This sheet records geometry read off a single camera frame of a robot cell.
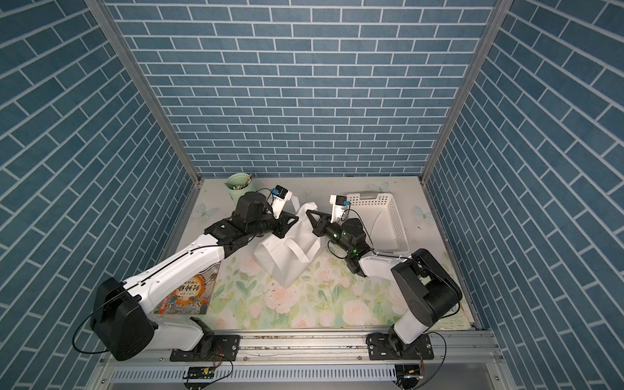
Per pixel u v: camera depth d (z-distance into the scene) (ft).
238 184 3.16
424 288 1.52
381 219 3.46
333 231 2.43
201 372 2.36
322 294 2.77
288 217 2.32
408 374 2.31
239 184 3.18
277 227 2.27
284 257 2.49
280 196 2.23
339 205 2.47
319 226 2.50
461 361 2.34
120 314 1.29
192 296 2.68
